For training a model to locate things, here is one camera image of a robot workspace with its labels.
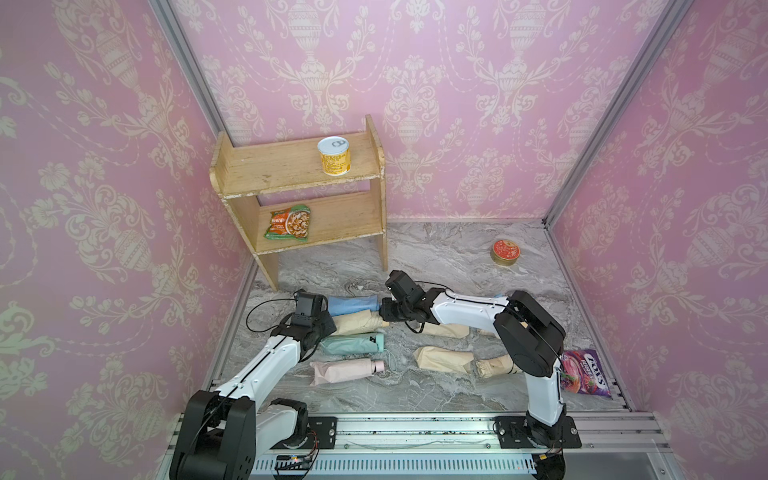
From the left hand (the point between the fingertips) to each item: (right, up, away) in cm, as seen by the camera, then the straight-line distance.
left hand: (329, 323), depth 89 cm
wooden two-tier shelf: (-19, +44, +27) cm, 55 cm away
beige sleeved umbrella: (+10, 0, 0) cm, 10 cm away
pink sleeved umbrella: (+5, -10, -9) cm, 15 cm away
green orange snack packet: (-11, +30, 0) cm, 32 cm away
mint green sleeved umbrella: (+8, -5, -5) cm, 11 cm away
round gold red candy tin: (+59, +21, +17) cm, 65 cm away
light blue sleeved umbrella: (+6, +5, +3) cm, 9 cm away
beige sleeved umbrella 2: (+31, -8, -6) cm, 33 cm away
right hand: (+16, +3, +3) cm, 16 cm away
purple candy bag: (+70, -11, -9) cm, 71 cm away
